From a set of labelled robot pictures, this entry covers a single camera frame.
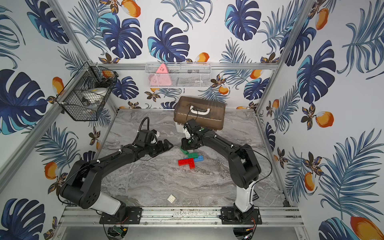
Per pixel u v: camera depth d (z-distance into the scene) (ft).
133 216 2.41
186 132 2.75
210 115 3.04
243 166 1.59
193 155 3.04
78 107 2.66
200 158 3.04
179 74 3.27
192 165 2.89
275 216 2.51
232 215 2.41
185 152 3.12
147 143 2.40
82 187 1.45
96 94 2.62
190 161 2.96
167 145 2.68
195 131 2.25
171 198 2.57
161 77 2.95
